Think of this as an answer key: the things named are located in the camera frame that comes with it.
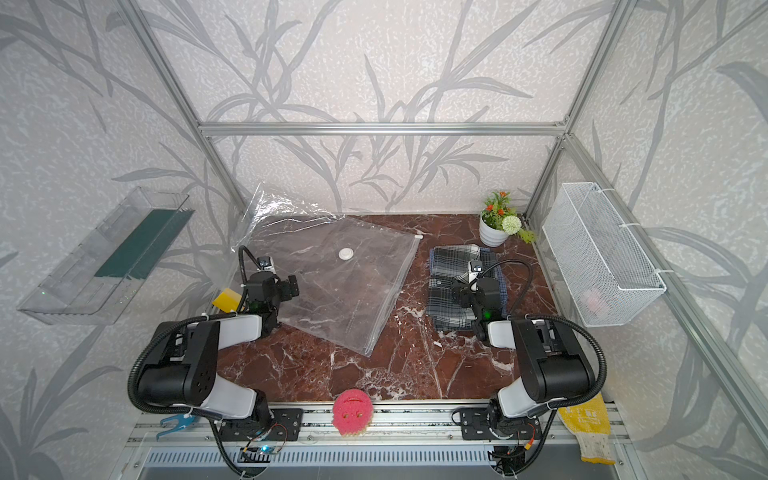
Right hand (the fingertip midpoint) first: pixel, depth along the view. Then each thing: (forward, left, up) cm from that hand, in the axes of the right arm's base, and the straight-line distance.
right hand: (472, 278), depth 95 cm
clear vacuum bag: (+7, +42, -5) cm, 42 cm away
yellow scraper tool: (-5, +80, -5) cm, 80 cm away
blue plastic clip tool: (-39, +77, -4) cm, 86 cm away
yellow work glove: (-39, -24, -5) cm, 46 cm away
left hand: (0, +62, +2) cm, 62 cm away
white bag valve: (+14, +43, -5) cm, 46 cm away
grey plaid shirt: (-10, +9, -2) cm, 14 cm away
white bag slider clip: (+22, +17, -4) cm, 27 cm away
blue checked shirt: (-7, -1, +16) cm, 17 cm away
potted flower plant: (+19, -11, +8) cm, 23 cm away
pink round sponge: (-37, +35, -2) cm, 51 cm away
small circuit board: (-45, +58, -8) cm, 74 cm away
